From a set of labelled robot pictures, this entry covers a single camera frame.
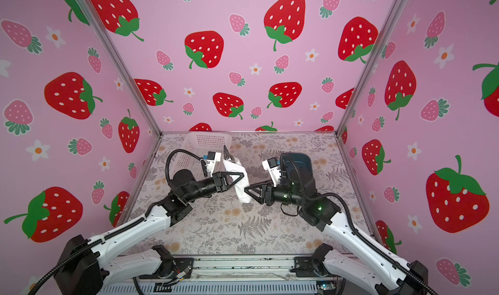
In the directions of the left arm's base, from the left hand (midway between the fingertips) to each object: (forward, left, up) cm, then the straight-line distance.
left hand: (242, 177), depth 64 cm
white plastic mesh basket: (+40, +29, -27) cm, 56 cm away
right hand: (-4, -1, -2) cm, 4 cm away
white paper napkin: (-3, 0, -2) cm, 4 cm away
